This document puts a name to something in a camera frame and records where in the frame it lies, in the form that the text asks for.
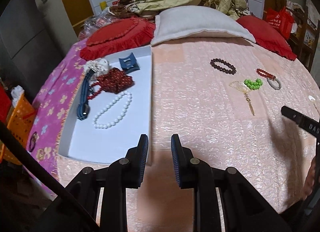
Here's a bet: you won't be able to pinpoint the silver grey bangle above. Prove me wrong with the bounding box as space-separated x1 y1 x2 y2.
267 78 282 90

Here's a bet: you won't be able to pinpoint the green bead bracelet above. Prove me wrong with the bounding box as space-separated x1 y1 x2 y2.
243 78 264 91

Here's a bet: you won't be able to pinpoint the red orange bead bracelet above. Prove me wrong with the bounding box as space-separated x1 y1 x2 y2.
256 68 277 81

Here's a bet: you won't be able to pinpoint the dark brown bead bracelet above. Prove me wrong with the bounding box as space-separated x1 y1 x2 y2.
209 57 237 76

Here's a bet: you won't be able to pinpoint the white shallow tray box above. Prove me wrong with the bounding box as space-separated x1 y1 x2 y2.
58 46 152 164

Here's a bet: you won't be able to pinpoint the peach quilted bedspread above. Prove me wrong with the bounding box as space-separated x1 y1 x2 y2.
56 36 320 232

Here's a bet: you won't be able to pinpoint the white fan hairpin with tassel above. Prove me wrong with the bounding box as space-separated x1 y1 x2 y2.
229 81 255 116

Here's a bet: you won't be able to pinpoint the dark red beaded scrunchie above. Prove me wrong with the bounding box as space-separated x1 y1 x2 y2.
95 68 135 94

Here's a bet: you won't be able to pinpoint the red ruffled pillow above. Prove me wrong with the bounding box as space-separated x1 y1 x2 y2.
236 15 297 60

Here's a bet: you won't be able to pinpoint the dark blue hair clip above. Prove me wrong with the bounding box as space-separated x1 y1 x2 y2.
119 53 140 74

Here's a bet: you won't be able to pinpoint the white fabric scrunchie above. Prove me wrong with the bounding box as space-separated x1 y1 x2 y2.
83 58 110 81

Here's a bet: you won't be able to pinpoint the red shopping bag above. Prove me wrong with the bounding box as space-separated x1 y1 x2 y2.
265 7 294 40

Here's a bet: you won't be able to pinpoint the pink floral blanket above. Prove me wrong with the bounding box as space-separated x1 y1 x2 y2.
26 40 86 180

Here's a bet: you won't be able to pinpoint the orange plastic basket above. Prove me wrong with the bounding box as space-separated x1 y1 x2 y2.
0 92 37 166

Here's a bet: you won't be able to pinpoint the red round ruffled cushion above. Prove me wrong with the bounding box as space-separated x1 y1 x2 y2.
80 17 156 61

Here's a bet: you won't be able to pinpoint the white tissue in basket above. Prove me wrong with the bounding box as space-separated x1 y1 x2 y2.
11 85 24 107

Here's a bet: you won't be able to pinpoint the red box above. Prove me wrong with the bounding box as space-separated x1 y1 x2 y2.
0 85 11 124

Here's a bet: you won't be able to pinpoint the clear plastic bag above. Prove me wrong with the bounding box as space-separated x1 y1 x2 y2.
78 12 118 41

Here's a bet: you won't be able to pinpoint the white pillow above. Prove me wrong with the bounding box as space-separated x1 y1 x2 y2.
151 5 256 46

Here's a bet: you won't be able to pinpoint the grey refrigerator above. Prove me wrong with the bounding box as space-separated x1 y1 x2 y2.
1 0 77 100

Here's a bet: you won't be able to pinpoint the white pearl bead necklace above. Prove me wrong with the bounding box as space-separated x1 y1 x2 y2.
92 90 133 130

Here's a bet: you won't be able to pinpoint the red bead bracelet in tray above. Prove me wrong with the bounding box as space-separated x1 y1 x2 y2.
86 83 104 101

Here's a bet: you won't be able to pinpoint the black hair ties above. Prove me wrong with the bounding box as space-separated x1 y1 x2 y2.
28 131 38 153

